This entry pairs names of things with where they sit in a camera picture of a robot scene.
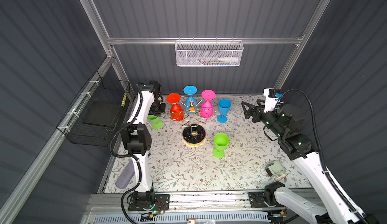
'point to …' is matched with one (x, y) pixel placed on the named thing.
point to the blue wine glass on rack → (191, 102)
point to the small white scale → (275, 168)
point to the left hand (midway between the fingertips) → (158, 114)
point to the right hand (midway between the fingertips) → (252, 102)
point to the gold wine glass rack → (193, 135)
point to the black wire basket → (91, 116)
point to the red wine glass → (177, 113)
